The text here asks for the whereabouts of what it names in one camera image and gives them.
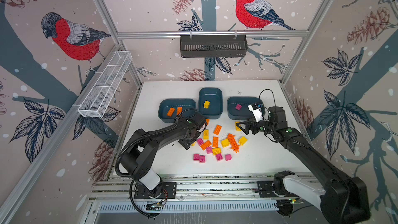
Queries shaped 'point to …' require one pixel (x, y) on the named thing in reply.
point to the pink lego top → (238, 107)
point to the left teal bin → (165, 104)
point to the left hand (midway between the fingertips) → (195, 139)
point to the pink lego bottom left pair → (202, 158)
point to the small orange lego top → (208, 121)
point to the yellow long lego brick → (237, 128)
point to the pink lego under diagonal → (209, 150)
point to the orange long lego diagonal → (205, 144)
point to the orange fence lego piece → (233, 143)
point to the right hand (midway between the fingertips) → (242, 123)
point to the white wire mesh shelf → (95, 102)
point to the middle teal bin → (214, 95)
